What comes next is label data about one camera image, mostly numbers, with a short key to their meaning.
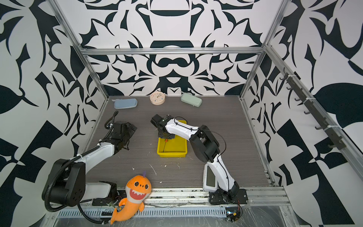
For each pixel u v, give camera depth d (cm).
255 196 76
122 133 70
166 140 91
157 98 115
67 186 42
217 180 60
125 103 113
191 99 117
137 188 70
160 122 71
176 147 89
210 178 75
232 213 71
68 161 44
